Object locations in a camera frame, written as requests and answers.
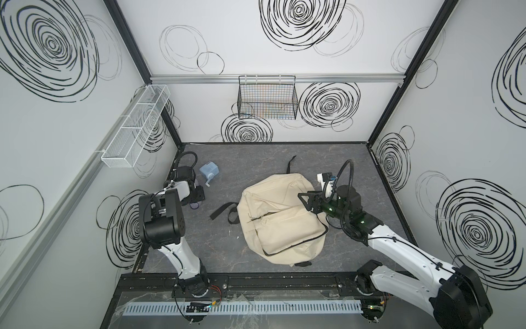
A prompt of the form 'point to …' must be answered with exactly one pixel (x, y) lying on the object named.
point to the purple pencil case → (194, 205)
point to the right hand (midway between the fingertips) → (303, 197)
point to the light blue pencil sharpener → (209, 171)
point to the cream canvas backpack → (276, 220)
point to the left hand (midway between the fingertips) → (193, 196)
